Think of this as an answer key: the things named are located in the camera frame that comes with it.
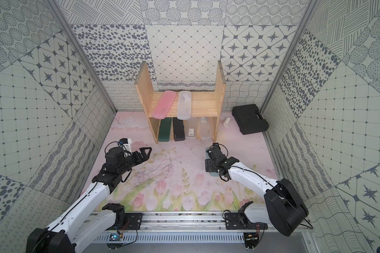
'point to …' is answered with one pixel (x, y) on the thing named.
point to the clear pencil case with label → (191, 128)
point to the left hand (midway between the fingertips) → (144, 148)
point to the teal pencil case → (212, 174)
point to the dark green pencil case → (164, 129)
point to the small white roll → (226, 122)
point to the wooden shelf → (205, 104)
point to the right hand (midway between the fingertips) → (215, 165)
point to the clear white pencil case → (184, 105)
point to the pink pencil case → (162, 107)
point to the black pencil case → (178, 129)
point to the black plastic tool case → (249, 119)
